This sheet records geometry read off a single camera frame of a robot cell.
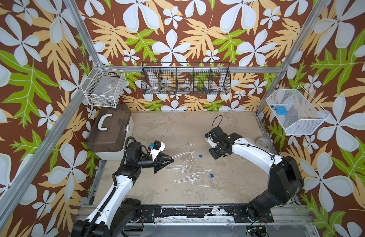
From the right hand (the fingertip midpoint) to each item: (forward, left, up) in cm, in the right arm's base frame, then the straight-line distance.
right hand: (213, 151), depth 88 cm
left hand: (-10, +24, +12) cm, 29 cm away
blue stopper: (+2, +7, -8) cm, 11 cm away
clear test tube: (-7, +24, -8) cm, 26 cm away
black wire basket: (+43, +17, +23) cm, 52 cm away
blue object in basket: (+18, -40, +17) cm, 47 cm away
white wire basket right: (+10, -47, +23) cm, 53 cm away
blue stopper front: (-12, +1, -9) cm, 15 cm away
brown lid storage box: (+15, +67, +4) cm, 69 cm away
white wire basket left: (+28, +65, +27) cm, 76 cm away
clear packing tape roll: (+11, -39, -8) cm, 42 cm away
